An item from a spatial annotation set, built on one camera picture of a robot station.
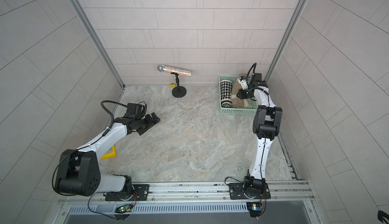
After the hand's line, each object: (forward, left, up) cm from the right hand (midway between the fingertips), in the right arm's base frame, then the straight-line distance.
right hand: (240, 91), depth 102 cm
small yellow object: (+16, +49, -5) cm, 51 cm away
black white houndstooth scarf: (+3, +10, -2) cm, 10 cm away
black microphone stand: (+9, +44, -6) cm, 45 cm away
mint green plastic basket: (-13, -4, -4) cm, 14 cm away
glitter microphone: (+10, +51, +16) cm, 54 cm away
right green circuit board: (-63, +6, -10) cm, 64 cm away
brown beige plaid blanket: (-9, +4, 0) cm, 10 cm away
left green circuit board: (-60, +63, -4) cm, 87 cm away
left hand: (-19, +54, 0) cm, 57 cm away
